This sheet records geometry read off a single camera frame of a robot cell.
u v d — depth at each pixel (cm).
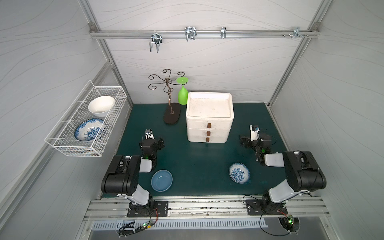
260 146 75
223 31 72
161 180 83
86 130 65
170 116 114
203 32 77
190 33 76
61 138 57
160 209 73
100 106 74
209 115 83
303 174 46
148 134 80
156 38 78
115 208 75
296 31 76
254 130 83
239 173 85
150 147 70
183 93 93
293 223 71
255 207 74
